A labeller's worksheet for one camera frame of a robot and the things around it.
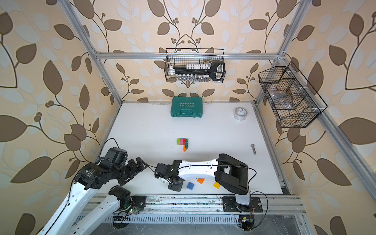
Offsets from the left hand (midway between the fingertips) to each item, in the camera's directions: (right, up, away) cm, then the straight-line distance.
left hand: (141, 169), depth 71 cm
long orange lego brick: (+30, -10, +10) cm, 33 cm away
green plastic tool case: (+20, +33, +41) cm, 56 cm away
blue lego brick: (+24, -12, +8) cm, 28 cm away
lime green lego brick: (+16, +9, +25) cm, 31 cm away
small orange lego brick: (+20, +4, +23) cm, 30 cm away
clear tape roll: (+62, +28, +41) cm, 79 cm away
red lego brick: (+20, +9, +24) cm, 32 cm away
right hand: (+16, -11, +10) cm, 22 cm away
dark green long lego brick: (+21, +9, +25) cm, 34 cm away
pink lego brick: (+18, +9, +24) cm, 31 cm away
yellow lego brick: (+39, -13, +10) cm, 42 cm away
